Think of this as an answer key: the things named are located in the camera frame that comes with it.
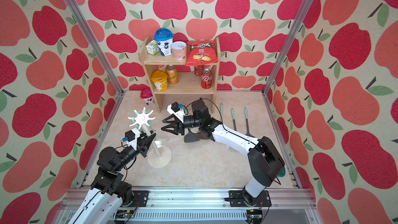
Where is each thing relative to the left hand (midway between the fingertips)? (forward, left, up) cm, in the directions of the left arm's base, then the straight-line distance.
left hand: (153, 136), depth 69 cm
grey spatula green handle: (+12, -16, -23) cm, 30 cm away
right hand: (+4, -4, +2) cm, 6 cm away
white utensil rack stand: (0, +3, -25) cm, 26 cm away
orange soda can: (+39, -5, +5) cm, 39 cm away
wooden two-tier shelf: (+41, -14, -4) cm, 43 cm away
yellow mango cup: (+33, +1, +6) cm, 34 cm away
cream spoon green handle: (+33, -37, -22) cm, 54 cm away
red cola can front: (+33, -25, +6) cm, 42 cm away
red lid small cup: (+41, +16, -14) cm, 46 cm away
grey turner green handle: (+31, -45, -24) cm, 59 cm away
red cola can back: (+45, -21, +3) cm, 50 cm away
